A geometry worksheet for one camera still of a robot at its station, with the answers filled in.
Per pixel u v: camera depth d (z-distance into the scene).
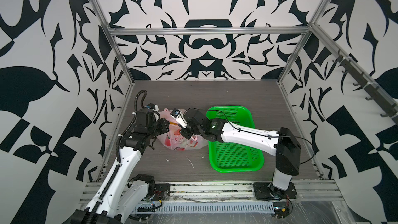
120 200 0.52
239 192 0.76
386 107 0.53
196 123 0.58
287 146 0.49
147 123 0.58
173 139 0.79
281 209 0.71
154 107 0.71
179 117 0.65
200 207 0.71
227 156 0.85
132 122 0.58
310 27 0.89
